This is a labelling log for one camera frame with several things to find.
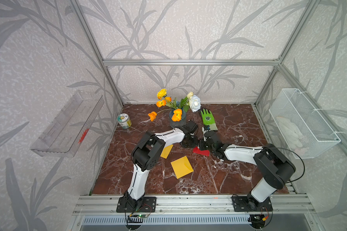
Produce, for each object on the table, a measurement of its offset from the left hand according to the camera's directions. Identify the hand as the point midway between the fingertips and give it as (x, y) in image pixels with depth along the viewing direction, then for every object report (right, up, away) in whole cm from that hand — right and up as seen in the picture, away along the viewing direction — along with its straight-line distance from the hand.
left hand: (196, 146), depth 95 cm
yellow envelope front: (-10, -12, -7) cm, 17 cm away
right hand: (+1, +4, -1) cm, 4 cm away
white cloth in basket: (+50, +10, -18) cm, 55 cm away
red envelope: (0, -3, -2) cm, 3 cm away
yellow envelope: (-21, -3, -1) cm, 21 cm away
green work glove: (+10, +17, +14) cm, 24 cm away
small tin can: (-51, +17, +5) cm, 53 cm away
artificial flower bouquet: (-5, +28, -21) cm, 35 cm away
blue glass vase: (-13, +14, +12) cm, 23 cm away
